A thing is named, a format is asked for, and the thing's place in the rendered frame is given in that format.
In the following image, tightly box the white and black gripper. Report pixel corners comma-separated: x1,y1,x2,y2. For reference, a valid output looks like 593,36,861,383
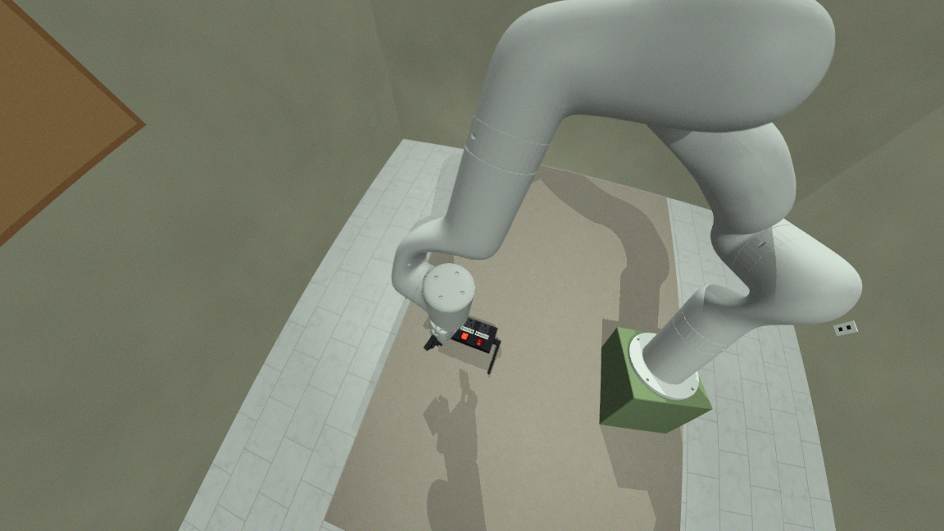
424,321,457,351

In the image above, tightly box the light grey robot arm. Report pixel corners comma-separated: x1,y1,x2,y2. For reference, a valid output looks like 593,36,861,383
392,0,862,400

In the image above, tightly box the black power strip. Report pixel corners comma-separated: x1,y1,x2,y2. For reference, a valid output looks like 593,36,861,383
451,317,501,374

